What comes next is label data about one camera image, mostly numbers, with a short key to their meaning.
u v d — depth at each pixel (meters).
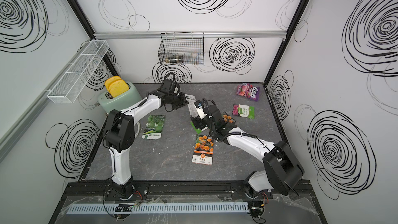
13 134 0.52
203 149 0.87
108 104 0.91
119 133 0.53
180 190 0.76
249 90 1.12
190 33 0.89
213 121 0.63
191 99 0.98
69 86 0.72
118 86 0.91
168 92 0.76
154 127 0.97
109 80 0.91
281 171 0.42
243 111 1.05
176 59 0.89
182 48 1.24
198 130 0.95
